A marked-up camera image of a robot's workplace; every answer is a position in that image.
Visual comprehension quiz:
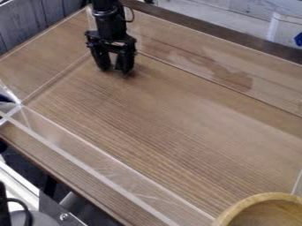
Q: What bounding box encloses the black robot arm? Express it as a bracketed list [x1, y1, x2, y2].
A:
[85, 0, 136, 75]

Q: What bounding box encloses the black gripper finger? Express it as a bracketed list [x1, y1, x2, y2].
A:
[114, 48, 136, 74]
[89, 45, 110, 72]

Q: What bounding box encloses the brown wooden bowl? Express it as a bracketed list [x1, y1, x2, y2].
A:
[211, 192, 302, 226]

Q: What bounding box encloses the clear acrylic tray wall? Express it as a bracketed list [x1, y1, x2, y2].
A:
[0, 7, 302, 226]

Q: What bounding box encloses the grey metal bracket with screw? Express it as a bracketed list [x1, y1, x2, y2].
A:
[38, 192, 86, 226]

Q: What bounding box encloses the blue object at right edge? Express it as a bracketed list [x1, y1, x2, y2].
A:
[294, 32, 302, 47]

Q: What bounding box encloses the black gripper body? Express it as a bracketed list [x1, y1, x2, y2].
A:
[85, 31, 136, 56]

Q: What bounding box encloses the black cable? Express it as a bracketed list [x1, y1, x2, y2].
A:
[0, 182, 34, 226]

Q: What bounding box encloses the white container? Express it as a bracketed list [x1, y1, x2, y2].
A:
[267, 11, 302, 49]

